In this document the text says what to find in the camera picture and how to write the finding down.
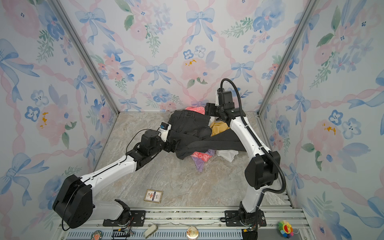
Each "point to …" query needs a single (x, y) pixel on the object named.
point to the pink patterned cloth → (199, 156)
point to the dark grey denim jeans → (192, 132)
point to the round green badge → (97, 235)
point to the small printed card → (154, 196)
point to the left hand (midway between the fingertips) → (174, 135)
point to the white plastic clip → (151, 230)
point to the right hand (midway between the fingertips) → (211, 107)
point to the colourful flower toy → (285, 229)
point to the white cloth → (227, 154)
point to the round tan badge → (192, 233)
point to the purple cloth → (199, 163)
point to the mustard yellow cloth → (218, 126)
